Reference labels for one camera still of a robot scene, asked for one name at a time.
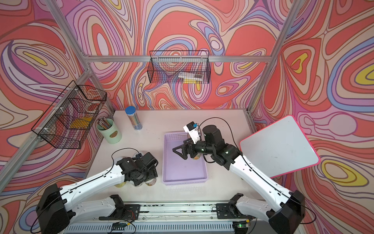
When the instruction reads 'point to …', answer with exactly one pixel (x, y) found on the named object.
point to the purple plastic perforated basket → (177, 170)
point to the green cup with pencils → (108, 130)
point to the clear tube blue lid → (131, 111)
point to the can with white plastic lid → (151, 182)
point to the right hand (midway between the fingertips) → (180, 149)
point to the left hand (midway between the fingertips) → (154, 177)
